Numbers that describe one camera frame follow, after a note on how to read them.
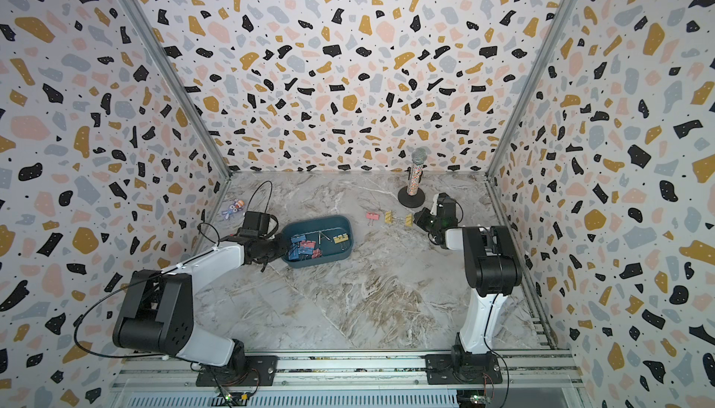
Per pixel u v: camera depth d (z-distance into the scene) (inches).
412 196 41.5
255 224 29.2
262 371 28.9
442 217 32.3
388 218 41.8
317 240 38.4
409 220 41.8
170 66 34.5
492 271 20.8
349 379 28.8
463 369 26.6
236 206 41.9
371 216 41.5
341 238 38.6
